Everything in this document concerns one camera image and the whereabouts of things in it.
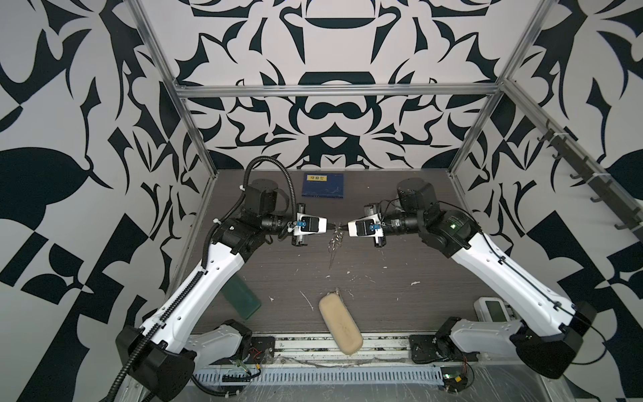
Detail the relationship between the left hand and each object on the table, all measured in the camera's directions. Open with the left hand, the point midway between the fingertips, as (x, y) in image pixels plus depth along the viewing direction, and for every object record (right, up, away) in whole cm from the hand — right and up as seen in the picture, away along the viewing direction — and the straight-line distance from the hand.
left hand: (334, 215), depth 63 cm
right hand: (+3, -1, -1) cm, 3 cm away
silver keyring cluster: (+1, -5, -4) cm, 6 cm away
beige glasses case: (+2, -33, +13) cm, 36 cm away
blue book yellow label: (-2, +10, +51) cm, 52 cm away
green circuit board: (+34, -46, +8) cm, 58 cm away
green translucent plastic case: (-31, -27, +20) cm, 46 cm away
